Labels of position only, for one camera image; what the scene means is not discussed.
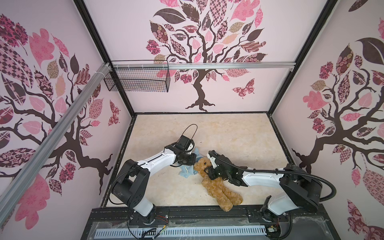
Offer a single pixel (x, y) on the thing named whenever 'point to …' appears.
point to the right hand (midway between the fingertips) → (205, 167)
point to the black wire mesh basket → (139, 75)
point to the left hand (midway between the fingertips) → (194, 163)
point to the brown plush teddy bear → (225, 198)
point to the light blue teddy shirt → (186, 171)
